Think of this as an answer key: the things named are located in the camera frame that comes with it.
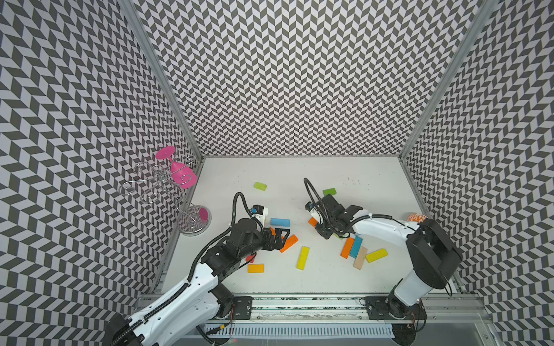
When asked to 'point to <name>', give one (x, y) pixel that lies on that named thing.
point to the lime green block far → (260, 186)
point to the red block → (250, 258)
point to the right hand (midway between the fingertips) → (323, 227)
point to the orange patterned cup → (416, 218)
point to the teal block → (355, 246)
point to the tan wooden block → (359, 259)
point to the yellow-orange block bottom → (255, 268)
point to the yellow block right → (376, 255)
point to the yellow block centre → (303, 256)
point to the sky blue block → (279, 222)
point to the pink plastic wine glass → (182, 175)
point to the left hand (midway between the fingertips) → (279, 233)
